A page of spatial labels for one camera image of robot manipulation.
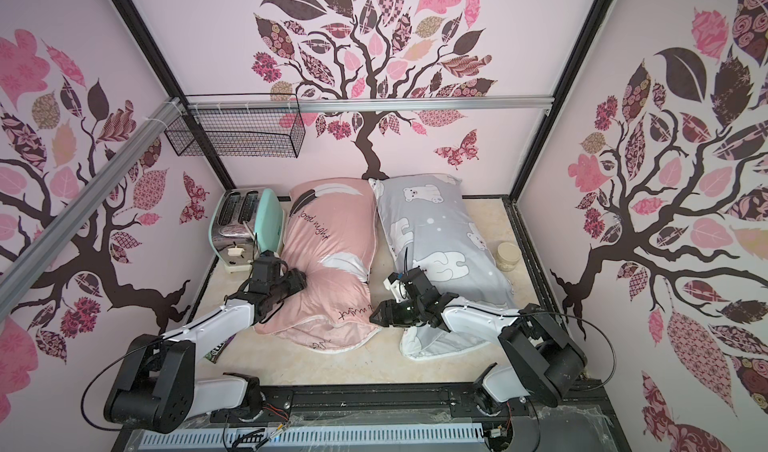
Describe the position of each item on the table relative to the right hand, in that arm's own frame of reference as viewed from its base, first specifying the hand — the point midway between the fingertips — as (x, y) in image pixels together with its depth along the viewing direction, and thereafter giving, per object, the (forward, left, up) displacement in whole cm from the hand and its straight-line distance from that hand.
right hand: (376, 317), depth 82 cm
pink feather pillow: (+23, +14, +9) cm, 28 cm away
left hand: (+12, +25, -2) cm, 28 cm away
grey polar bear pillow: (+25, -17, +10) cm, 32 cm away
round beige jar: (+20, -43, -1) cm, 47 cm away
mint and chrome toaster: (+25, +40, +13) cm, 49 cm away
